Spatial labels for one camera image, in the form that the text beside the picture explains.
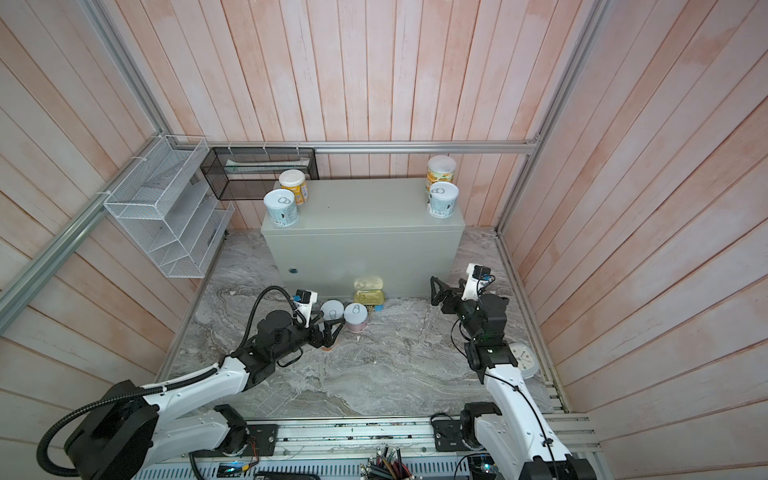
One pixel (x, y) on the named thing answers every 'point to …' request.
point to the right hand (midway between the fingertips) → (446, 278)
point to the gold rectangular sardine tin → (369, 297)
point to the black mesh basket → (248, 173)
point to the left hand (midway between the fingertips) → (334, 322)
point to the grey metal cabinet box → (351, 228)
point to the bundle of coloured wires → (385, 466)
